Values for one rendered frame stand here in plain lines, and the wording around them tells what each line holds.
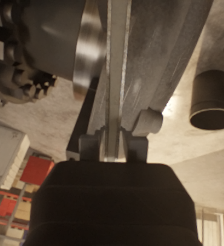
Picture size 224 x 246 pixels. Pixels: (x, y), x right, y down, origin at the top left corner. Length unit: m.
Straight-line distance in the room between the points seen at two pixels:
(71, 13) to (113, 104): 0.35
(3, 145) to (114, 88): 4.14
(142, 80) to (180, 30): 0.08
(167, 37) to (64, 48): 0.30
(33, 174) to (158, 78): 5.56
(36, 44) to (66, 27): 0.10
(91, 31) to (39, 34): 0.15
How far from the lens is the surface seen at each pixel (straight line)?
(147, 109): 0.28
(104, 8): 0.27
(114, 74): 0.16
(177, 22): 0.26
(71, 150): 0.33
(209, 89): 1.41
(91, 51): 0.41
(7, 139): 4.28
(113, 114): 0.16
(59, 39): 0.49
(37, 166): 5.75
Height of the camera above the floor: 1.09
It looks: 27 degrees down
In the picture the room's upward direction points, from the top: 166 degrees counter-clockwise
